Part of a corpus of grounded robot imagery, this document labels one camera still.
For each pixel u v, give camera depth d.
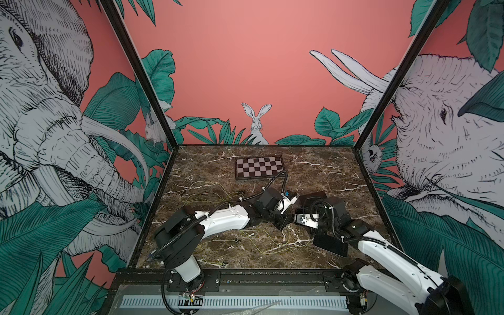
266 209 0.65
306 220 0.70
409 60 0.82
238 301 0.70
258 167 1.07
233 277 0.78
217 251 0.82
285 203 0.74
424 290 0.41
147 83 0.91
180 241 0.43
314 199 0.70
